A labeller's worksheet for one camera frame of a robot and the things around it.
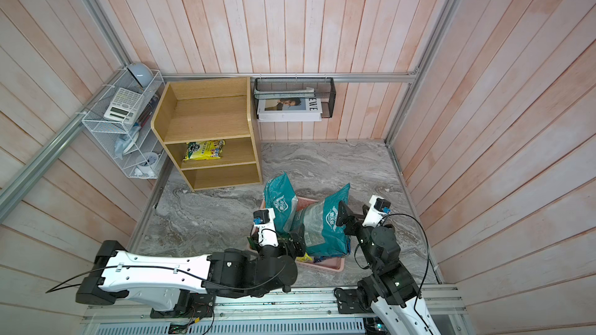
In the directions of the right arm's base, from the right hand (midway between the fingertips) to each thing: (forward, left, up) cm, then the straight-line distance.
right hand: (350, 202), depth 73 cm
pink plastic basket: (-13, +4, -22) cm, 26 cm away
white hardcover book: (+39, +21, +7) cm, 45 cm away
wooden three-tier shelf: (+24, +50, +11) cm, 57 cm away
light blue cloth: (+18, +81, +8) cm, 83 cm away
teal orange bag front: (-10, +9, -3) cm, 14 cm away
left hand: (-11, +19, +3) cm, 22 cm away
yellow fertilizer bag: (+24, +53, -1) cm, 58 cm away
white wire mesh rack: (+14, +72, +6) cm, 73 cm away
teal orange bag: (+2, +23, 0) cm, 23 cm away
